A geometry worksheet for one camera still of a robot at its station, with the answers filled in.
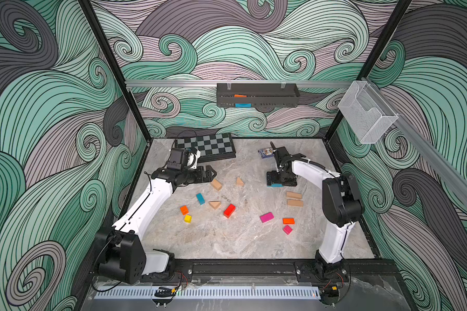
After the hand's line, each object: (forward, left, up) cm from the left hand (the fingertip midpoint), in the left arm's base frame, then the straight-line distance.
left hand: (207, 172), depth 81 cm
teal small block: (-3, +5, -18) cm, 19 cm away
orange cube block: (-10, +12, -17) cm, 23 cm away
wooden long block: (-1, -42, -18) cm, 45 cm away
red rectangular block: (-10, -9, -17) cm, 21 cm away
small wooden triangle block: (+6, -15, -17) cm, 23 cm away
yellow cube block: (-14, +9, -17) cm, 24 cm away
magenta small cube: (-18, -35, -18) cm, 43 cm away
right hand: (+4, -35, -15) cm, 39 cm away
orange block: (-13, -37, -20) cm, 44 cm away
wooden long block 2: (-5, -42, -19) cm, 46 cm away
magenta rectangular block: (-12, -27, -19) cm, 35 cm away
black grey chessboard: (+28, +1, -15) cm, 31 cm away
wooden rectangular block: (+5, -3, -18) cm, 18 cm away
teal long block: (-1, -32, -9) cm, 33 cm away
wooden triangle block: (-7, -3, -17) cm, 18 cm away
